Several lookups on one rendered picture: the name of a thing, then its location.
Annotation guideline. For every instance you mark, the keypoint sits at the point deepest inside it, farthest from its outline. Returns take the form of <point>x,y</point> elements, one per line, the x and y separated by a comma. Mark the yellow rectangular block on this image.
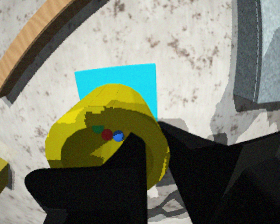
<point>4,167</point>

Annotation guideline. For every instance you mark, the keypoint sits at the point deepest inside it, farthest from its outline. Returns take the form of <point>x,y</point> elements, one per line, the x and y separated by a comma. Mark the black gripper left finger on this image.
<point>119,183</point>

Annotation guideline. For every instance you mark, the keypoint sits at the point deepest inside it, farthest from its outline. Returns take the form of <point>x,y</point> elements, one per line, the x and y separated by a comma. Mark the dark red marble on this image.
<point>106,134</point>

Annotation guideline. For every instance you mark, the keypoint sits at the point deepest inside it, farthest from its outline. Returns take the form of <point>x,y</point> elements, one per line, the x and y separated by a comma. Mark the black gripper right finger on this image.
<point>206,172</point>

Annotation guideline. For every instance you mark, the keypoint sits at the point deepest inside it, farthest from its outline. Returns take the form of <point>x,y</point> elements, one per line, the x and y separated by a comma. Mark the brown wooden bar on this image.
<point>34,36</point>

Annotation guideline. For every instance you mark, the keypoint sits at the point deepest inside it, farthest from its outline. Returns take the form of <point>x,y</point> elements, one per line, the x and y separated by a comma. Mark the blue marble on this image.
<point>118,136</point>

